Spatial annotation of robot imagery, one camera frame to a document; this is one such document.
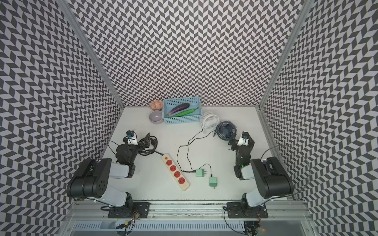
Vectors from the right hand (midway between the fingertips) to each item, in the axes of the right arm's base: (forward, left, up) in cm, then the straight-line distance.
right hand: (240, 136), depth 90 cm
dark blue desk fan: (+6, +9, 0) cm, 10 cm away
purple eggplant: (+28, +41, -4) cm, 50 cm away
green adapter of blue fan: (-24, +18, -10) cm, 32 cm away
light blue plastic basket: (+37, +49, -7) cm, 62 cm away
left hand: (+2, +61, +1) cm, 62 cm away
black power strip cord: (-5, +56, -7) cm, 57 cm away
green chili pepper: (+24, +36, -4) cm, 44 cm away
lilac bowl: (+20, +57, -4) cm, 60 cm away
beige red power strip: (-26, +34, -7) cm, 44 cm away
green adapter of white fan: (-19, +25, -9) cm, 33 cm away
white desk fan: (+11, +19, +2) cm, 22 cm away
